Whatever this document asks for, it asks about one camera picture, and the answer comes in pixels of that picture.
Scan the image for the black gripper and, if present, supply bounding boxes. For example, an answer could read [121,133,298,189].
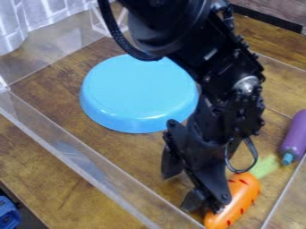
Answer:
[162,98,242,213]

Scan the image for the orange toy carrot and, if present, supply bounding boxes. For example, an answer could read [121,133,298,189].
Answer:
[204,155,280,229]

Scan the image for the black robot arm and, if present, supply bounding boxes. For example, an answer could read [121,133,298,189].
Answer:
[119,0,265,212]

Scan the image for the blue upside-down tray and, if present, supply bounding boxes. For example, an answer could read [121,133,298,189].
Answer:
[79,55,198,133]

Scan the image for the purple toy eggplant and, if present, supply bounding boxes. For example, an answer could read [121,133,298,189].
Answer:
[280,109,306,165]

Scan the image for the blue object at corner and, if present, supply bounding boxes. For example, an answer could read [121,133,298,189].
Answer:
[0,196,22,229]

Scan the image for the white curtain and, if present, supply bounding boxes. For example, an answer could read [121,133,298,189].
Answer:
[0,0,97,56]

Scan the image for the clear acrylic corner bracket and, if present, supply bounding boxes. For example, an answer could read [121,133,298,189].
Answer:
[90,6,129,38]

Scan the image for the clear acrylic enclosure wall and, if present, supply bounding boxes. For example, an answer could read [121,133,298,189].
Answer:
[0,13,306,229]

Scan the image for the black braided cable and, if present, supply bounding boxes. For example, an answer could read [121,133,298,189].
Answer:
[97,0,165,63]

